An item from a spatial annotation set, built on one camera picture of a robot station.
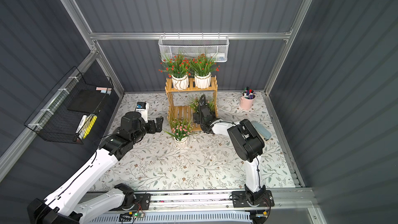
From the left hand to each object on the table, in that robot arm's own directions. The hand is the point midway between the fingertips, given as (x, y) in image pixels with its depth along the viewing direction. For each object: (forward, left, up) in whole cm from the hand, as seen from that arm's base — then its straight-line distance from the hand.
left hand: (152, 118), depth 75 cm
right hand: (+17, -26, -18) cm, 36 cm away
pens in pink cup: (+28, -56, -11) cm, 63 cm away
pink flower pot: (-2, -13, -10) cm, 16 cm away
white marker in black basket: (-4, +31, +3) cm, 31 cm away
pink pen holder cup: (+25, -55, -19) cm, 64 cm away
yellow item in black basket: (-7, +27, +3) cm, 28 cm away
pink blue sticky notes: (+17, +30, +3) cm, 35 cm away
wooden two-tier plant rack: (+22, -12, -24) cm, 35 cm away
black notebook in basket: (+8, +35, +3) cm, 36 cm away
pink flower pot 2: (+15, -21, -8) cm, 27 cm away
